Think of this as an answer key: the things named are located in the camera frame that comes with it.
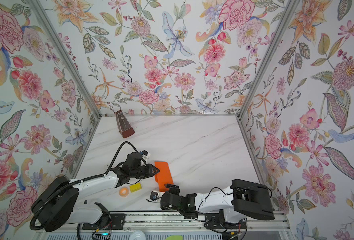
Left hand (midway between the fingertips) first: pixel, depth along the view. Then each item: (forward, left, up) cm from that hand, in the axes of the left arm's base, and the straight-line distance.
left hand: (160, 172), depth 83 cm
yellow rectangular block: (-6, +14, -5) cm, 16 cm away
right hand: (-9, -2, -4) cm, 10 cm away
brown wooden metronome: (+33, +26, +2) cm, 43 cm away
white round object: (-28, +8, -2) cm, 30 cm away
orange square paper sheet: (+1, -2, -7) cm, 7 cm away
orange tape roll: (-8, +20, -7) cm, 23 cm away
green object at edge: (-29, -8, -7) cm, 31 cm away
